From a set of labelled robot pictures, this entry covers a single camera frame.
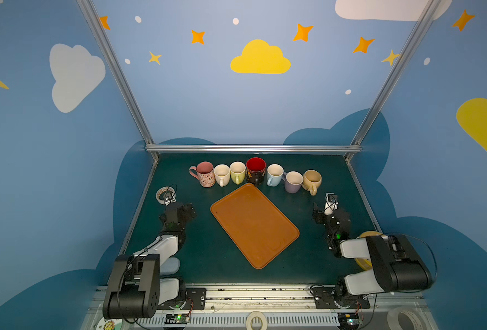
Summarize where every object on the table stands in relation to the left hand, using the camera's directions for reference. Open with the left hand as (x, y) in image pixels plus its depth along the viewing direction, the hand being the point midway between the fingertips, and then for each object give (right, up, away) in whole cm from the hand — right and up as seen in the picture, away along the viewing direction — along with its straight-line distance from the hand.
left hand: (183, 206), depth 91 cm
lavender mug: (+53, +12, +15) cm, 57 cm away
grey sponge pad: (-1, -21, -13) cm, 25 cm away
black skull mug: (+33, +17, +10) cm, 39 cm away
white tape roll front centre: (+32, -35, -20) cm, 51 cm away
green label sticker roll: (-13, -32, -29) cm, 45 cm away
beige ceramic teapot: (+62, +12, +11) cm, 64 cm away
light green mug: (+24, +17, +13) cm, 32 cm away
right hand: (+65, +2, +1) cm, 65 cm away
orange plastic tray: (+33, -9, +2) cm, 34 cm away
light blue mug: (+43, +15, +10) cm, 47 cm away
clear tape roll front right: (+87, -34, -22) cm, 96 cm away
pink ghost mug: (+8, +15, +8) cm, 19 cm away
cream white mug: (+16, +14, +11) cm, 24 cm away
